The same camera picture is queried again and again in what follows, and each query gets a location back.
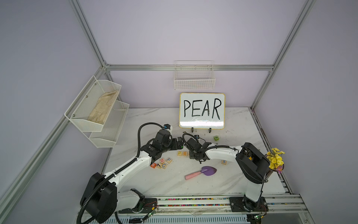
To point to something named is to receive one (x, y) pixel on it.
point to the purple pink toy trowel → (206, 171)
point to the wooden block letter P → (179, 153)
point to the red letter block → (153, 165)
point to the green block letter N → (216, 138)
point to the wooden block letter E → (184, 153)
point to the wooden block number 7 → (158, 165)
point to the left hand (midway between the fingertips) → (177, 142)
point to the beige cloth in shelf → (103, 106)
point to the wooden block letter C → (163, 165)
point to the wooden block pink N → (162, 160)
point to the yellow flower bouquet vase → (275, 157)
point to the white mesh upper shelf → (90, 110)
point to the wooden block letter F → (169, 160)
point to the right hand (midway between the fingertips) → (191, 155)
